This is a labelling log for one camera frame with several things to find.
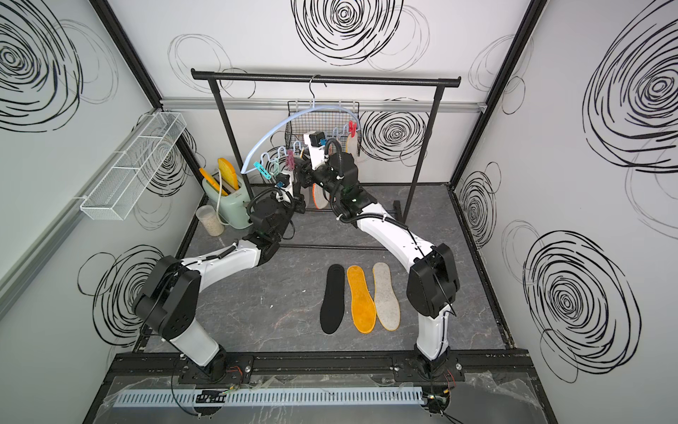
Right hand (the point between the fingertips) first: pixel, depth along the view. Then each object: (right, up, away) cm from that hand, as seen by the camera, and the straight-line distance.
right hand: (294, 154), depth 72 cm
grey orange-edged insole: (+6, -12, +14) cm, 19 cm away
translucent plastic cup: (-36, -19, +25) cm, 48 cm away
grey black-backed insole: (+10, -48, +13) cm, 51 cm away
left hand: (0, -6, +10) cm, 12 cm away
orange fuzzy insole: (+20, -47, +13) cm, 52 cm away
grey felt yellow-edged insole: (+28, -45, +15) cm, 55 cm away
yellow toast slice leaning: (-34, -6, +22) cm, 41 cm away
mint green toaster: (-28, -15, +22) cm, 39 cm away
